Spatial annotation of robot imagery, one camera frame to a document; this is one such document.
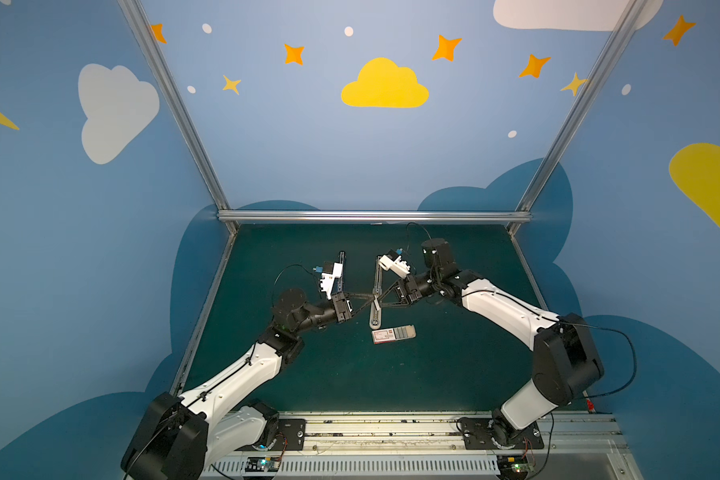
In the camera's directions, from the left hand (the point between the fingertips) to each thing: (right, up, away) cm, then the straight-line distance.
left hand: (376, 305), depth 68 cm
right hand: (+1, -1, +3) cm, 3 cm away
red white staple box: (+7, -13, +24) cm, 29 cm away
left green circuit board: (-28, -39, +4) cm, 48 cm away
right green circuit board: (+33, -40, +4) cm, 52 cm away
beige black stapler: (0, 0, +1) cm, 1 cm away
